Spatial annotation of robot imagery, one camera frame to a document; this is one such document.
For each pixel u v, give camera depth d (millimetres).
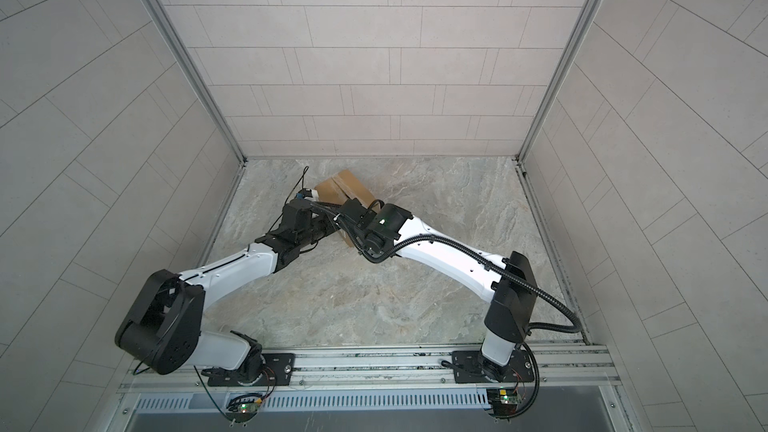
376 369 723
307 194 785
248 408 642
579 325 385
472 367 713
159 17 788
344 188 887
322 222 754
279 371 708
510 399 679
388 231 496
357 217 559
